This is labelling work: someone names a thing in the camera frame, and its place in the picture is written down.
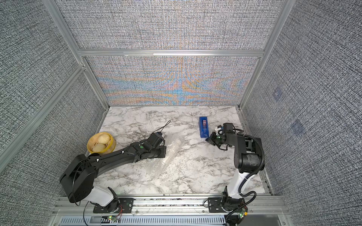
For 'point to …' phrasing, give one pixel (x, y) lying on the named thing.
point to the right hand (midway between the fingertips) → (206, 135)
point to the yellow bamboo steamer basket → (110, 146)
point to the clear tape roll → (204, 123)
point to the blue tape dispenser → (204, 127)
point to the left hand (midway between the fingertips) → (168, 151)
